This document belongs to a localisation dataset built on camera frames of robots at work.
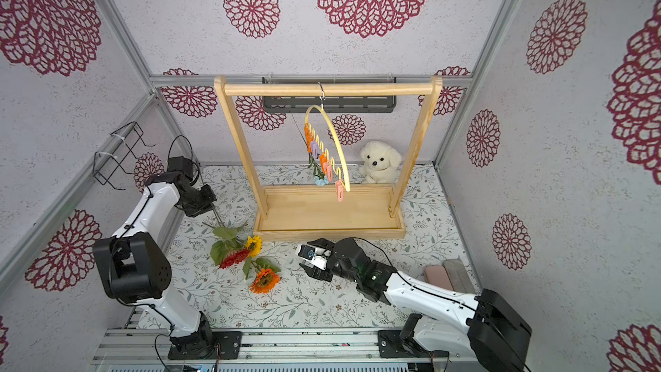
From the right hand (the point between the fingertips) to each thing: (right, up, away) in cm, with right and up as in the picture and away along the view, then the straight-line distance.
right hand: (305, 248), depth 76 cm
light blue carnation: (+3, +21, +23) cm, 31 cm away
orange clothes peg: (0, +36, +18) cm, 40 cm away
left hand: (-33, +12, +14) cm, 38 cm away
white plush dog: (+27, +28, +24) cm, 45 cm away
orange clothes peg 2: (+5, +26, -1) cm, 27 cm away
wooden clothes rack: (+10, +8, +28) cm, 30 cm away
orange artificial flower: (-14, -12, +7) cm, 19 cm away
